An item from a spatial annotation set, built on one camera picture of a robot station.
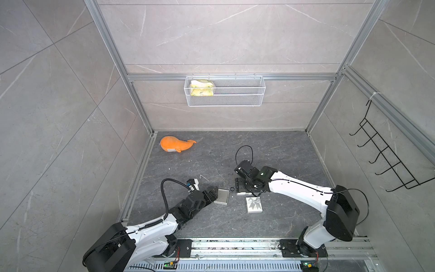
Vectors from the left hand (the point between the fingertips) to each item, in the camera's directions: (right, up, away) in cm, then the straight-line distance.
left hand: (215, 189), depth 84 cm
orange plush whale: (-28, +23, +20) cm, 42 cm away
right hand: (+14, +2, -1) cm, 14 cm away
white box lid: (+14, -1, -6) cm, 15 cm away
